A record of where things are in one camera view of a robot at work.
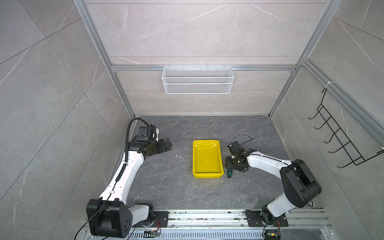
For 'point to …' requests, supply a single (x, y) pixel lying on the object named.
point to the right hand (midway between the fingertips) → (231, 165)
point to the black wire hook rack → (346, 142)
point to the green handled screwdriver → (229, 173)
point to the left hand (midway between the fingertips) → (166, 144)
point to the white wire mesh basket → (197, 80)
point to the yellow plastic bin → (207, 161)
